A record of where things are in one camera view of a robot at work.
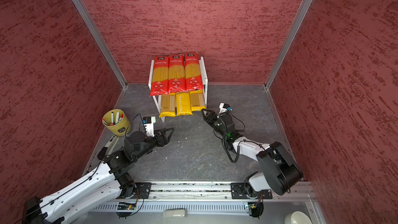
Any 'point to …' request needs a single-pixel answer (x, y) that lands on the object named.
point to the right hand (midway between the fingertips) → (201, 114)
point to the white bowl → (297, 217)
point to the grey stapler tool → (108, 150)
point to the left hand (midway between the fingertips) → (170, 132)
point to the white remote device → (175, 213)
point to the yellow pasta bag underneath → (197, 100)
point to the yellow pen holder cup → (115, 121)
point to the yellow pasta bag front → (168, 105)
